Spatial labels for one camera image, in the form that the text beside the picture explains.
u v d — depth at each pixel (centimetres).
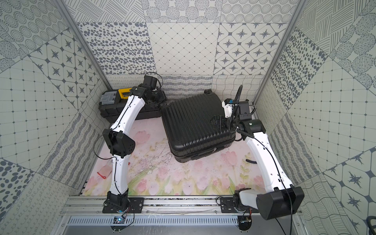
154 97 77
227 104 66
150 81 71
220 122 65
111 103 98
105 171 85
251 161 89
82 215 72
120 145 57
